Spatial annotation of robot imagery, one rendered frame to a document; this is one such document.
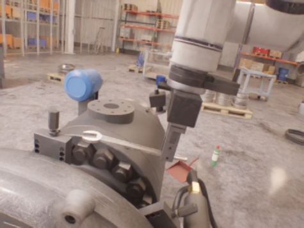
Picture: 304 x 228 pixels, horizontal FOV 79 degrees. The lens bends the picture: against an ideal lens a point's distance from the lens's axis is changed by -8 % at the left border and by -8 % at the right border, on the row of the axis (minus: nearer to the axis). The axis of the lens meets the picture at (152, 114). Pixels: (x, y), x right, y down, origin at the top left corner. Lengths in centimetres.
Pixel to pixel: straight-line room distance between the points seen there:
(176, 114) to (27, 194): 29
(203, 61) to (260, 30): 16
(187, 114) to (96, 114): 56
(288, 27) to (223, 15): 15
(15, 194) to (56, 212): 8
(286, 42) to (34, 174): 53
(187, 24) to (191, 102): 13
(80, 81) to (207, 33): 82
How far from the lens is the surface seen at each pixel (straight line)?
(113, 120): 82
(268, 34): 46
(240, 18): 45
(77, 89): 107
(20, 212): 41
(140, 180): 71
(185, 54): 33
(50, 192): 40
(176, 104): 32
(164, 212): 47
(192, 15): 34
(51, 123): 44
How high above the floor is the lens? 122
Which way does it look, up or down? 20 degrees down
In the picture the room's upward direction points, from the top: 9 degrees clockwise
